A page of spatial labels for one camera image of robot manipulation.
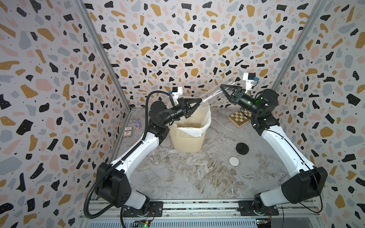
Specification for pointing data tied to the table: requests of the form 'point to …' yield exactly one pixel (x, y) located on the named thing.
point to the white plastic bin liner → (195, 124)
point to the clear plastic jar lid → (230, 148)
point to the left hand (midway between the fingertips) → (203, 102)
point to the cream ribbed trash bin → (183, 142)
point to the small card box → (128, 131)
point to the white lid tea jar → (157, 158)
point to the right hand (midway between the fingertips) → (221, 90)
